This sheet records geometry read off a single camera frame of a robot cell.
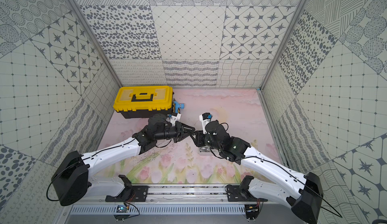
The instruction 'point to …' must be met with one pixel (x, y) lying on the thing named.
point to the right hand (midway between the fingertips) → (193, 135)
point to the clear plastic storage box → (205, 151)
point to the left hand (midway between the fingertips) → (195, 127)
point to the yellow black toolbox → (141, 102)
